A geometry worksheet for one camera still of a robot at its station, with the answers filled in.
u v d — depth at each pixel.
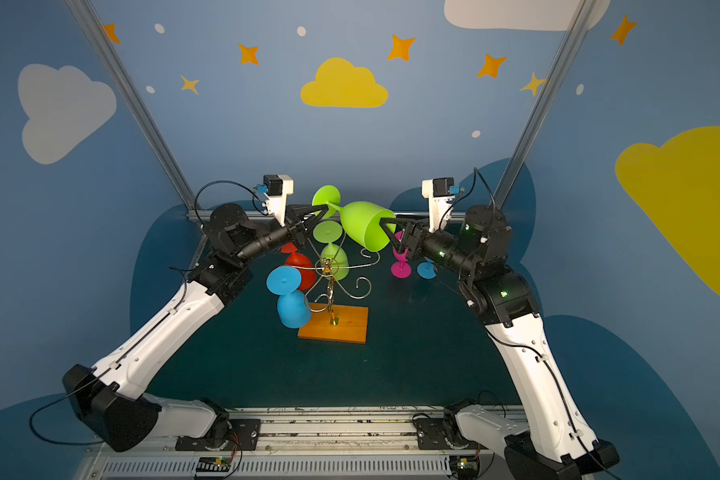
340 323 0.93
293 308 0.70
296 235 0.55
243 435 0.75
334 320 0.93
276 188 0.52
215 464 0.73
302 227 0.56
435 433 0.75
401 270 1.08
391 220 0.54
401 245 0.52
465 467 0.73
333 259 0.80
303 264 0.77
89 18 0.69
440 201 0.49
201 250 1.17
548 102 0.84
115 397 0.38
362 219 0.55
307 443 0.73
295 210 0.57
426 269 1.08
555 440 0.36
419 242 0.49
